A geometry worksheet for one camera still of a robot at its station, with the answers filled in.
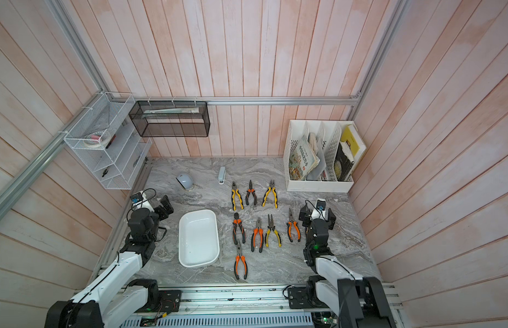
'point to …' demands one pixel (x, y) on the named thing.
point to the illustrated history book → (302, 160)
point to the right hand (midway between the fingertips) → (318, 204)
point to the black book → (343, 166)
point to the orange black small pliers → (248, 192)
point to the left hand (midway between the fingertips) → (159, 201)
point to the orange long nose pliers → (237, 257)
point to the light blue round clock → (186, 181)
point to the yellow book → (355, 141)
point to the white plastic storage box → (199, 237)
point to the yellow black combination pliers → (233, 197)
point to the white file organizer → (319, 155)
